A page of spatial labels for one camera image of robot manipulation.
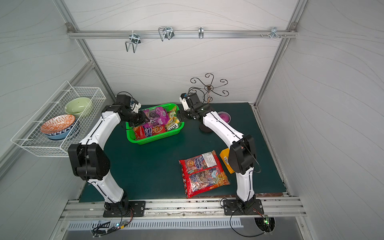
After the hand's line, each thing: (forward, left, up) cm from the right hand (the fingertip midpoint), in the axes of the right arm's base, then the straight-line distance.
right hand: (181, 112), depth 87 cm
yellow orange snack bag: (-18, -26, -17) cm, 36 cm away
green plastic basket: (-7, +34, -13) cm, 37 cm away
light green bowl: (-9, +50, +13) cm, 53 cm away
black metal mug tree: (-21, -13, +14) cm, 28 cm away
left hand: (-4, +20, -3) cm, 21 cm away
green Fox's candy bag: (+3, +8, -14) cm, 17 cm away
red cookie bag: (-4, +28, -16) cm, 33 cm away
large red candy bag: (-29, -13, -18) cm, 36 cm away
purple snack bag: (+7, +19, -12) cm, 23 cm away
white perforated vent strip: (-54, +37, -23) cm, 69 cm away
